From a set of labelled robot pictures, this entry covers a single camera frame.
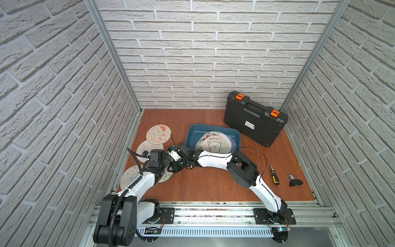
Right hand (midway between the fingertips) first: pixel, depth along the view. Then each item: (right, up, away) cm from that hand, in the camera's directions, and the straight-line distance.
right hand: (171, 168), depth 89 cm
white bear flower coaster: (+28, +14, +8) cm, 32 cm away
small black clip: (+71, -7, -4) cm, 72 cm away
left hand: (-3, +7, +1) cm, 7 cm away
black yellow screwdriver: (+60, -4, -4) cm, 60 cm away
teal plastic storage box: (+13, +21, +14) cm, 29 cm away
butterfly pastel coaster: (-24, -4, -2) cm, 25 cm away
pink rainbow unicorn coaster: (-19, +12, +11) cm, 25 cm away
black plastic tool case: (+49, +29, -1) cm, 57 cm away
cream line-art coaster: (-2, -3, -2) cm, 5 cm away
